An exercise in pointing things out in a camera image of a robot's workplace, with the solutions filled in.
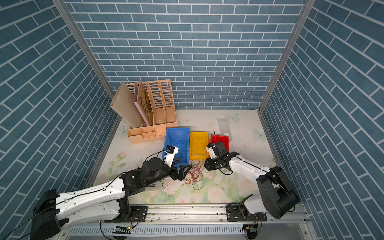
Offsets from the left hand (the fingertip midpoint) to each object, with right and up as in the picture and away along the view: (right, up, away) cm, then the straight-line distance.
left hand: (190, 165), depth 71 cm
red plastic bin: (+21, +9, +26) cm, 35 cm away
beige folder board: (-46, +33, +28) cm, 63 cm away
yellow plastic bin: (+7, +11, +32) cm, 34 cm away
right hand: (+9, -5, +17) cm, 20 cm away
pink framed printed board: (-33, +35, +25) cm, 54 cm away
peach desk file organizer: (-25, +41, +40) cm, 63 cm away
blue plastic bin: (-9, +10, +34) cm, 36 cm away
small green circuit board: (+30, -31, 0) cm, 43 cm away
